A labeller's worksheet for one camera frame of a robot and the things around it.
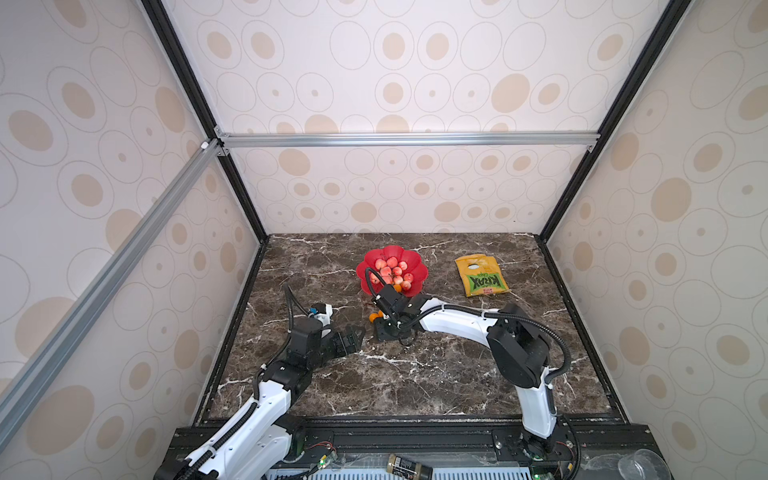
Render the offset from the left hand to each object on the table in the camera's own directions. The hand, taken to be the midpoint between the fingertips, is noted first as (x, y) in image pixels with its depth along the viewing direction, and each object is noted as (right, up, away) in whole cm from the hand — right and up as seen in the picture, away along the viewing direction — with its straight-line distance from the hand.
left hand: (362, 332), depth 81 cm
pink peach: (+4, +19, +26) cm, 32 cm away
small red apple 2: (+14, +14, +24) cm, 31 cm away
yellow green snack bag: (+40, +15, +25) cm, 49 cm away
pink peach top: (+10, +13, +22) cm, 28 cm away
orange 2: (+3, +2, +11) cm, 12 cm away
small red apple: (+12, +18, +28) cm, 35 cm away
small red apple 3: (+13, +11, +22) cm, 28 cm away
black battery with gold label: (+12, -28, -13) cm, 33 cm away
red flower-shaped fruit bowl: (+16, +20, +28) cm, 38 cm away
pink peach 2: (+8, +19, +27) cm, 34 cm away
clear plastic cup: (+68, -29, -10) cm, 75 cm away
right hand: (+7, -2, +11) cm, 13 cm away
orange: (+10, +10, +21) cm, 26 cm away
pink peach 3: (+2, +13, +27) cm, 30 cm away
